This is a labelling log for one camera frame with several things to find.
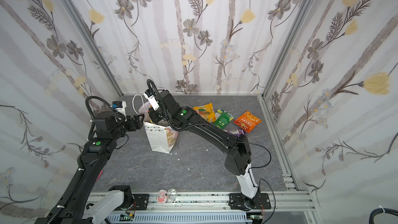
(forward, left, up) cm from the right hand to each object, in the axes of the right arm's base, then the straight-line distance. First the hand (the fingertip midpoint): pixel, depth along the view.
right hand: (145, 103), depth 70 cm
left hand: (0, +7, -7) cm, 10 cm away
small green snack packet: (+14, -41, -31) cm, 53 cm away
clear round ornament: (-32, -14, -32) cm, 48 cm away
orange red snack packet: (+12, -58, -30) cm, 66 cm away
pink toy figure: (-34, -9, -29) cm, 46 cm away
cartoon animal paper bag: (-8, -6, -18) cm, 20 cm away
